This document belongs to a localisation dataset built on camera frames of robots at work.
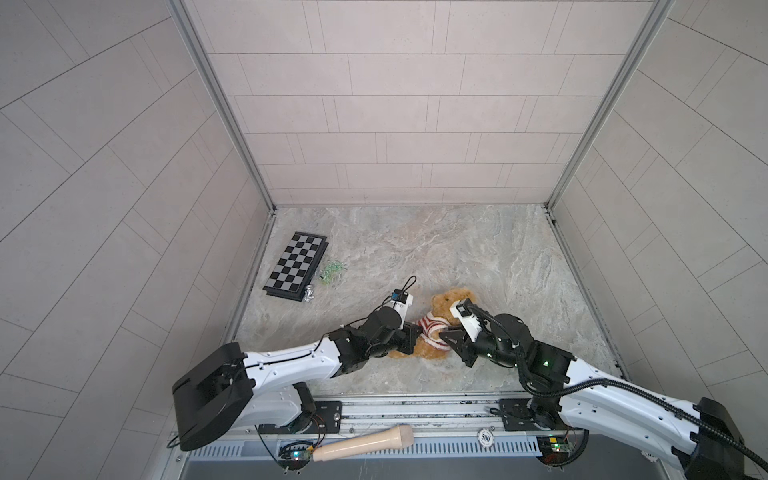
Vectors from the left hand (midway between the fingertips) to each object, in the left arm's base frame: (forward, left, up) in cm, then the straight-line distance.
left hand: (430, 332), depth 77 cm
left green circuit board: (-26, +31, -5) cm, 40 cm away
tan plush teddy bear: (+6, -3, +2) cm, 7 cm away
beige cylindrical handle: (-23, +13, -5) cm, 27 cm away
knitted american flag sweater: (+1, +1, +3) cm, 3 cm away
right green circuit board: (-24, -28, -8) cm, 38 cm away
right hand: (-3, -2, +3) cm, 5 cm away
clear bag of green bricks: (+21, +32, -8) cm, 39 cm away
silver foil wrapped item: (+14, +36, -7) cm, 40 cm away
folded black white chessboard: (+22, +41, -5) cm, 47 cm away
